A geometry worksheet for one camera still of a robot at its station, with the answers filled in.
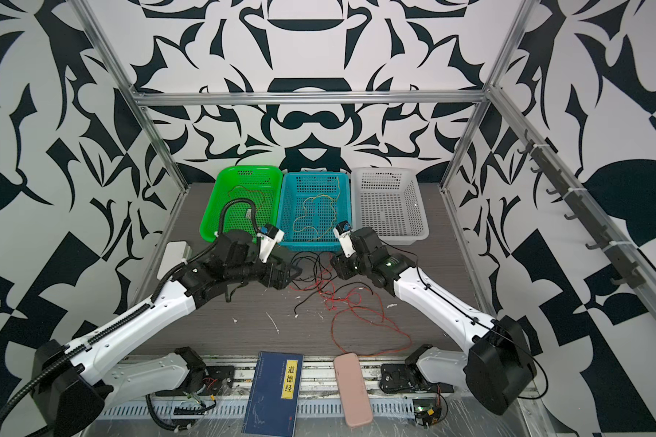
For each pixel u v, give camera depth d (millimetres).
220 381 739
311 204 1146
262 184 1194
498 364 400
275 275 649
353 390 722
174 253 940
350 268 714
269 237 661
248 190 1170
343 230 715
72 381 376
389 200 1151
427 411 710
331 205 1115
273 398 711
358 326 856
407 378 661
